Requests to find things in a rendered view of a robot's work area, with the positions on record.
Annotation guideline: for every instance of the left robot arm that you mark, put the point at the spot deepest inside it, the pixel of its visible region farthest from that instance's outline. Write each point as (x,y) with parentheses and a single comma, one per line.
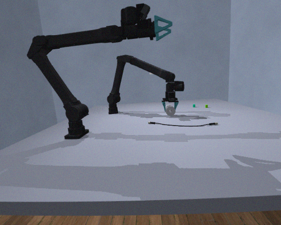
(114,96)

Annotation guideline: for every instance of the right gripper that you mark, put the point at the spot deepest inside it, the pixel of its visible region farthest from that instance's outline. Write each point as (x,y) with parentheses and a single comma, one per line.
(153,29)

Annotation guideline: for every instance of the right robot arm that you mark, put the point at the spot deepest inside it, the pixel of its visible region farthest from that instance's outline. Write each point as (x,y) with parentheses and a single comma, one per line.
(130,16)

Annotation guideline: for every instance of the white cylinder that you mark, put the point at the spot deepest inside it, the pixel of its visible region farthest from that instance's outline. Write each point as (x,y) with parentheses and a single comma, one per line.
(170,110)

